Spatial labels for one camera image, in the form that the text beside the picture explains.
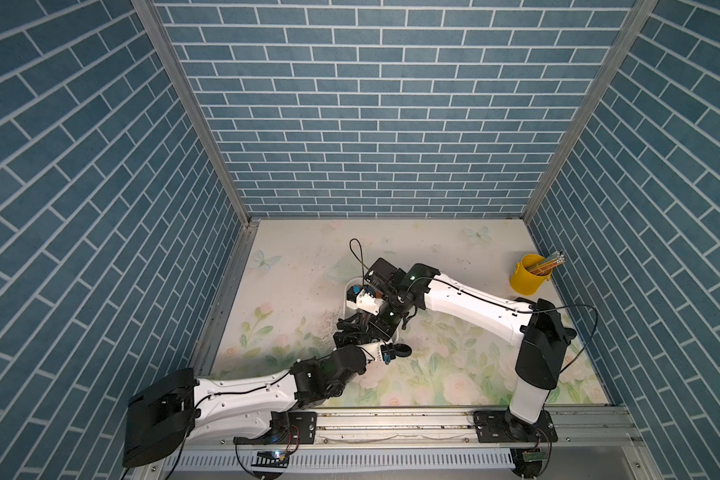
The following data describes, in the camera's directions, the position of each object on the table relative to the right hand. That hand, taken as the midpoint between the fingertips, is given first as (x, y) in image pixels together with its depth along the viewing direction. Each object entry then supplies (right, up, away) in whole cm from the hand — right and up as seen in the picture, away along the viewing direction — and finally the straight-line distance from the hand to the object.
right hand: (373, 334), depth 77 cm
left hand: (-2, +2, +3) cm, 3 cm away
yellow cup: (+49, +11, +19) cm, 54 cm away
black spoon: (+7, -3, -3) cm, 8 cm away
